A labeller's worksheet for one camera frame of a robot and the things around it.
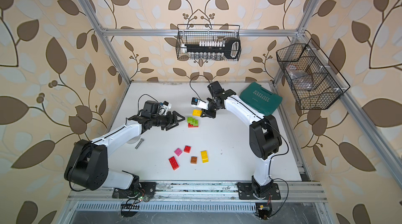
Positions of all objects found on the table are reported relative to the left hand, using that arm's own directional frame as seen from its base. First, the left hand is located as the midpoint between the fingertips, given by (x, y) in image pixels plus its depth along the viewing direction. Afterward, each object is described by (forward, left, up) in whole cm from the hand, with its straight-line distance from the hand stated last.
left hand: (179, 118), depth 84 cm
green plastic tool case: (+23, -52, -8) cm, 57 cm away
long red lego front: (-19, +3, -14) cm, 24 cm away
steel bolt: (-8, +24, -14) cm, 29 cm away
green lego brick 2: (+3, -5, -7) cm, 9 cm away
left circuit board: (-40, +19, -14) cm, 46 cm away
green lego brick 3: (+3, -8, -9) cm, 13 cm away
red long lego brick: (+3, -5, -12) cm, 14 cm away
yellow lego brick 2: (-16, -14, -14) cm, 25 cm away
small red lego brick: (-12, -4, -13) cm, 18 cm away
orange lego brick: (-18, -8, -13) cm, 23 cm away
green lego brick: (+3, -8, -10) cm, 14 cm away
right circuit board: (-39, -42, -16) cm, 60 cm away
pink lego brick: (-13, +1, -14) cm, 19 cm away
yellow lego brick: (+4, -9, 0) cm, 10 cm away
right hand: (+7, -13, -2) cm, 15 cm away
